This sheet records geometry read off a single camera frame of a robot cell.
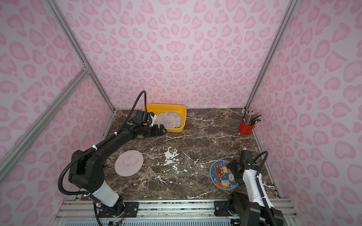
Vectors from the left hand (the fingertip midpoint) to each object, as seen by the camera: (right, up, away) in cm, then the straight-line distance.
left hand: (162, 131), depth 87 cm
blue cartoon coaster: (+36, -27, -4) cm, 45 cm away
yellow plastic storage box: (-10, +16, +32) cm, 38 cm away
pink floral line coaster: (+7, +7, +23) cm, 25 cm away
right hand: (+42, -25, -2) cm, 49 cm away
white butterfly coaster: (+2, +7, +23) cm, 24 cm away
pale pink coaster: (-22, -21, +3) cm, 31 cm away
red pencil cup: (+56, 0, +14) cm, 58 cm away
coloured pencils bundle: (+57, +8, +7) cm, 58 cm away
